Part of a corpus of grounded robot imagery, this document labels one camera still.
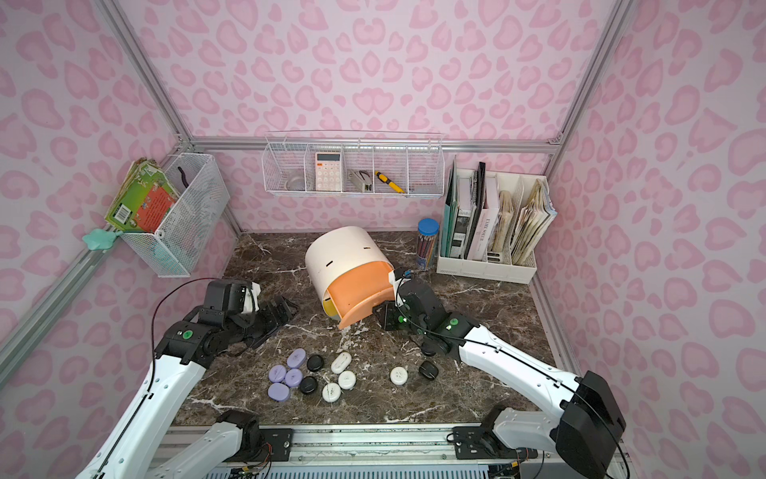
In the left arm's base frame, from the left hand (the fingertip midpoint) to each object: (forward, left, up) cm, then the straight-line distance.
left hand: (289, 311), depth 74 cm
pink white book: (+30, -55, 0) cm, 63 cm away
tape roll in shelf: (+42, +6, +6) cm, 43 cm away
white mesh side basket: (+11, +27, +11) cm, 31 cm away
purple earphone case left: (-8, +7, -20) cm, 23 cm away
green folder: (+28, -43, +1) cm, 51 cm away
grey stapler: (+44, -16, +7) cm, 48 cm away
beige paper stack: (+30, -68, +2) cm, 74 cm away
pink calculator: (+45, -5, +9) cm, 46 cm away
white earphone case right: (-10, -27, -19) cm, 34 cm away
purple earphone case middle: (-10, +2, -19) cm, 22 cm away
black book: (+31, -51, +9) cm, 60 cm away
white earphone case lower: (-14, -9, -19) cm, 25 cm away
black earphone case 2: (-11, -2, -20) cm, 23 cm away
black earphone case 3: (-14, -32, +12) cm, 37 cm away
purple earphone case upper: (-4, +2, -19) cm, 20 cm away
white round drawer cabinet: (+11, -14, +3) cm, 18 cm away
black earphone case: (-5, -3, -21) cm, 21 cm away
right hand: (+1, -21, -1) cm, 21 cm away
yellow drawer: (+2, -9, -2) cm, 10 cm away
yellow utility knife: (+44, -25, +5) cm, 51 cm away
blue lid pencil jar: (+28, -37, -7) cm, 47 cm away
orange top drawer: (+6, -16, 0) cm, 17 cm away
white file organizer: (+32, -60, -3) cm, 68 cm away
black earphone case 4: (-8, -36, -20) cm, 41 cm away
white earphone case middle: (-10, -13, -19) cm, 25 cm away
